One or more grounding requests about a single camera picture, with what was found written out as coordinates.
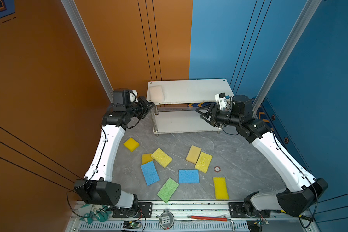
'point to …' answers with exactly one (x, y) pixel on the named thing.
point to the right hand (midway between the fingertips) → (196, 113)
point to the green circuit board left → (131, 224)
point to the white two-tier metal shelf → (176, 102)
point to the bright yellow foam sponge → (131, 144)
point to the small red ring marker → (217, 168)
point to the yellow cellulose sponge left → (161, 158)
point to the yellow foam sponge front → (220, 187)
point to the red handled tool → (215, 218)
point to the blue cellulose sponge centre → (188, 176)
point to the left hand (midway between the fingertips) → (155, 101)
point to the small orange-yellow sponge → (146, 158)
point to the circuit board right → (260, 224)
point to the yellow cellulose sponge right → (203, 162)
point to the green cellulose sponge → (167, 190)
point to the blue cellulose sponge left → (150, 172)
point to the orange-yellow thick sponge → (193, 154)
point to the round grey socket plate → (166, 219)
